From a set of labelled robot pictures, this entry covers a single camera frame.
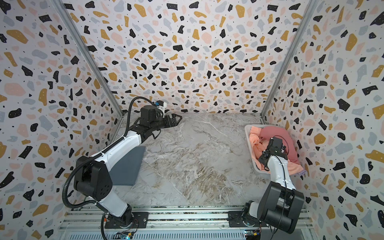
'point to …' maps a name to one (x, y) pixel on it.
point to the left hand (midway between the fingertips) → (177, 115)
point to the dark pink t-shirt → (270, 132)
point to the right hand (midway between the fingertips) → (267, 158)
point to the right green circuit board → (252, 234)
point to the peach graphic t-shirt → (259, 144)
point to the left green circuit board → (126, 235)
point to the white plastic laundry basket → (247, 128)
